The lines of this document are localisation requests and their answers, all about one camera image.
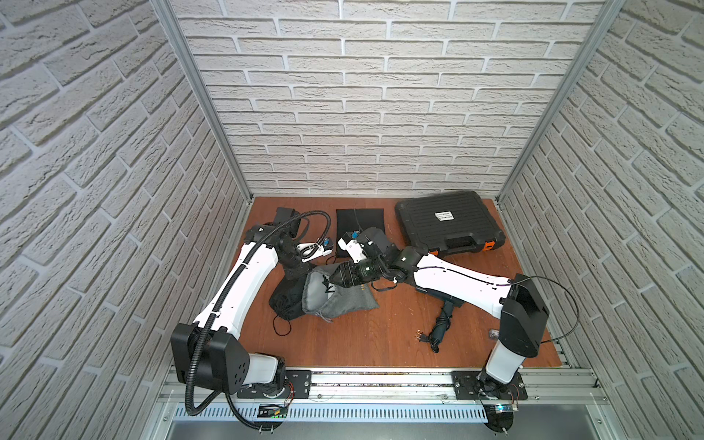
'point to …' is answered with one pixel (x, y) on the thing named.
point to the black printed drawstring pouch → (287, 301)
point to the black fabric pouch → (359, 220)
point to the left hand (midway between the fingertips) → (303, 258)
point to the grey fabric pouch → (328, 300)
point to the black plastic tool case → (448, 223)
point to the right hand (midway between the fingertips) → (338, 278)
